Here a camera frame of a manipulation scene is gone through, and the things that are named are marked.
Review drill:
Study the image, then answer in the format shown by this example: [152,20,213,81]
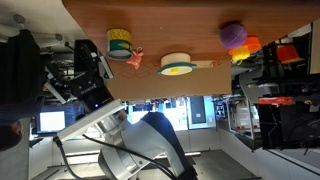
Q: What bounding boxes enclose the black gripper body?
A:
[68,69,115,112]

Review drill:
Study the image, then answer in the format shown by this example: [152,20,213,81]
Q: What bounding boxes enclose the yellow and teal tin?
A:
[105,28,134,62]

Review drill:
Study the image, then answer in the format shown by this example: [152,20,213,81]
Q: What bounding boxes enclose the pink toy animal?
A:
[125,47,145,71]

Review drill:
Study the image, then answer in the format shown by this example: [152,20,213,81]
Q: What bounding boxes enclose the computer monitor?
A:
[35,110,67,134]

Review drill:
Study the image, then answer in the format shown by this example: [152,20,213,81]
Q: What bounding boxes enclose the person in dark shirt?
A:
[0,29,46,152]

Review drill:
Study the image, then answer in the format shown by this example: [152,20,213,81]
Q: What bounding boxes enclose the white bowl with teal band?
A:
[157,52,198,77]

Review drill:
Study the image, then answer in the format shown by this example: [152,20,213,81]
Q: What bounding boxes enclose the purple ball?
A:
[219,22,248,50]

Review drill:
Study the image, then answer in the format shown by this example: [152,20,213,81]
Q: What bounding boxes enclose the yellow toy bell pepper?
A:
[231,45,251,66]

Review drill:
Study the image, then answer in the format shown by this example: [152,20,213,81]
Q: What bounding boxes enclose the orange cup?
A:
[228,35,262,56]

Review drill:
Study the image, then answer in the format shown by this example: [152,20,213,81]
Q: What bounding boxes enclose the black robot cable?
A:
[53,133,176,180]

